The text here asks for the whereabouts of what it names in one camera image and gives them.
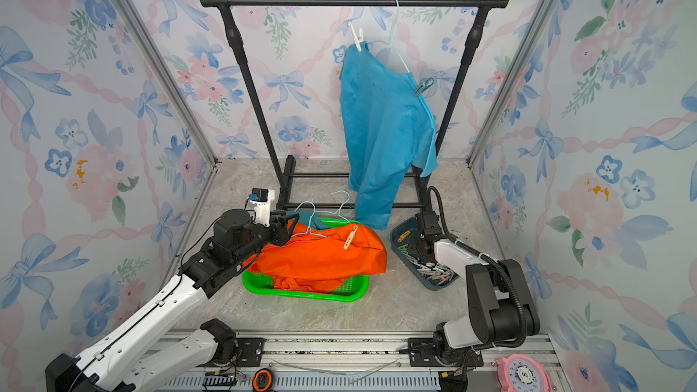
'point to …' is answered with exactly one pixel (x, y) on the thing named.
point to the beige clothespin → (349, 238)
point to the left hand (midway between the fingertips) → (293, 213)
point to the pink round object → (523, 373)
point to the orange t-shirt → (321, 259)
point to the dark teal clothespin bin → (433, 274)
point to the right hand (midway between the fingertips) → (420, 245)
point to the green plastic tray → (260, 283)
